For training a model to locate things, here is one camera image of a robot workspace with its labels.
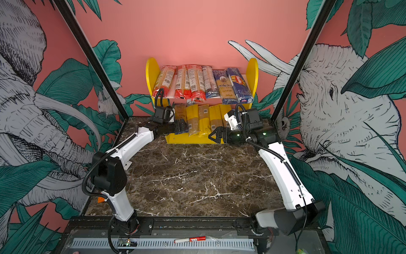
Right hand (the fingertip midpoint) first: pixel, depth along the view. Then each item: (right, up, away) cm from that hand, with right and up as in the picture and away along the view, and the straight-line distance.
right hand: (215, 135), depth 68 cm
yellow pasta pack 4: (+8, +17, +36) cm, 41 cm away
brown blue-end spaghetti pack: (-20, +13, +30) cm, 39 cm away
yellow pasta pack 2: (-5, +3, +23) cm, 24 cm away
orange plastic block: (-60, -34, +13) cm, 70 cm away
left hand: (-18, +7, +21) cm, 29 cm away
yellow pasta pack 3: (+2, +11, +32) cm, 34 cm away
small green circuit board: (-40, -49, +2) cm, 63 cm away
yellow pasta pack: (-13, +9, +28) cm, 32 cm away
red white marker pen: (-7, -47, +2) cm, 48 cm away
